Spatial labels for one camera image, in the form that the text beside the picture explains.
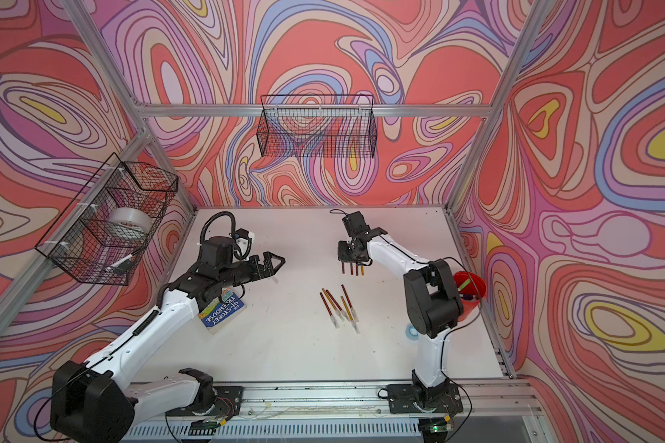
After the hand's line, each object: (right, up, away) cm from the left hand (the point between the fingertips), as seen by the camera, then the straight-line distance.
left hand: (278, 264), depth 79 cm
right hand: (+21, -1, +16) cm, 26 cm away
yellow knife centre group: (+15, -14, +14) cm, 25 cm away
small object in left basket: (-40, 0, -7) cm, 40 cm away
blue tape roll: (+41, -22, +6) cm, 47 cm away
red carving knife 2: (+25, -5, +22) cm, 33 cm away
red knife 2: (+22, -15, +12) cm, 29 cm away
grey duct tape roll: (-39, +14, -5) cm, 42 cm away
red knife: (+20, -17, +10) cm, 28 cm away
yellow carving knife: (+27, -5, +22) cm, 35 cm away
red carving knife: (+23, -4, +22) cm, 32 cm away
